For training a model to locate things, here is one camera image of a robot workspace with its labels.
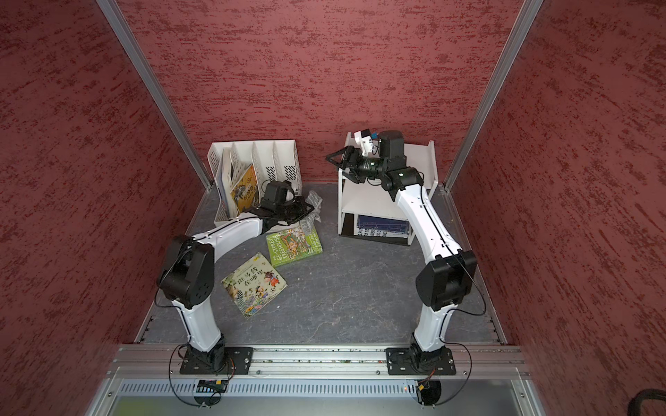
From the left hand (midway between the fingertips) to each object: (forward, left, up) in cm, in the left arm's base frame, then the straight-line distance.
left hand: (314, 210), depth 92 cm
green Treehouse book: (-8, +10, -12) cm, 18 cm away
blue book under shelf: (-1, -26, -8) cm, 27 cm away
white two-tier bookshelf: (-2, -19, +3) cm, 20 cm away
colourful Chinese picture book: (-22, +21, -15) cm, 34 cm away
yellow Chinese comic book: (+8, +27, +1) cm, 28 cm away
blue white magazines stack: (+6, +33, +6) cm, 34 cm away
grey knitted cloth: (+3, 0, +2) cm, 4 cm away
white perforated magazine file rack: (+20, +25, -3) cm, 32 cm away
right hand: (-2, -6, +23) cm, 24 cm away
